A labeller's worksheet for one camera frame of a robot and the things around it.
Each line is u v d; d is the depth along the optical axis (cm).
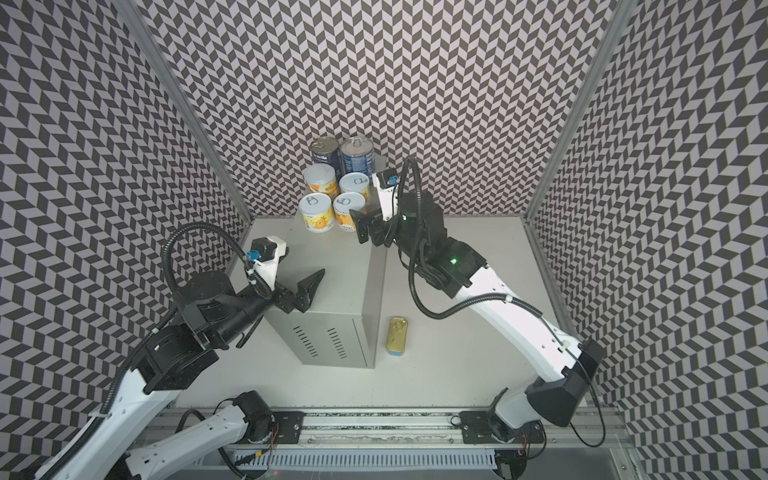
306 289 51
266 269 48
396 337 82
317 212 66
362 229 56
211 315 41
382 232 56
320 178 71
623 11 67
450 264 45
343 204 68
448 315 44
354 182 72
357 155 72
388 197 52
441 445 71
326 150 73
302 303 53
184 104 87
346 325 61
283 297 50
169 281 39
